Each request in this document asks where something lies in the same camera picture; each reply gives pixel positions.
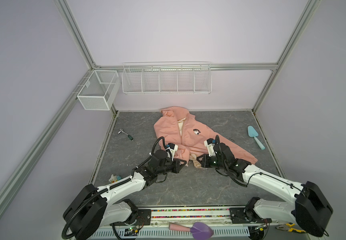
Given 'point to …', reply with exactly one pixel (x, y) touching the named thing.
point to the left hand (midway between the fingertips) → (186, 164)
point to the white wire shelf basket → (167, 77)
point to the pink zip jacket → (189, 138)
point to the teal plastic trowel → (253, 133)
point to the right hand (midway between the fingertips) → (197, 159)
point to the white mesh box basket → (96, 93)
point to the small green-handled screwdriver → (121, 130)
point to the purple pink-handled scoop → (199, 231)
